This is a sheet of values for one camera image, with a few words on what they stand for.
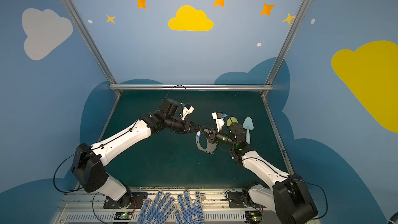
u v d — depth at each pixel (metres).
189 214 0.72
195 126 0.73
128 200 0.68
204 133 0.74
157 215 0.70
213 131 0.68
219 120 0.70
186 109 0.73
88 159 0.46
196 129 0.75
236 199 0.74
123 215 0.71
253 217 0.71
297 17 0.81
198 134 0.77
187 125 0.67
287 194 0.41
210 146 0.94
